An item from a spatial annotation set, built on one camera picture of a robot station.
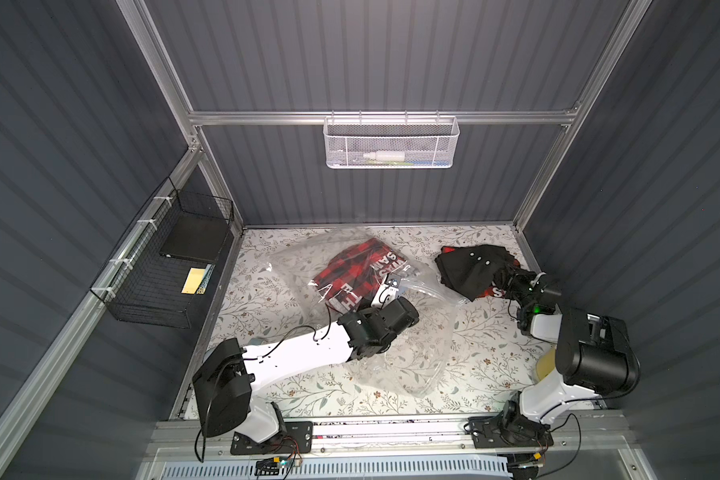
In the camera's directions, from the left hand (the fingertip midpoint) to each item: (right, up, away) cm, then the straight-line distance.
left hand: (380, 302), depth 78 cm
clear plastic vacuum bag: (+12, -17, +9) cm, 23 cm away
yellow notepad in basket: (-47, +6, -5) cm, 47 cm away
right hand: (+38, +10, +13) cm, 42 cm away
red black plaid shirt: (+38, 0, +19) cm, 42 cm away
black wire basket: (-56, +9, -5) cm, 57 cm away
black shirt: (+30, +8, +18) cm, 36 cm away
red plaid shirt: (-8, +6, +13) cm, 17 cm away
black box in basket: (-51, +18, +4) cm, 54 cm away
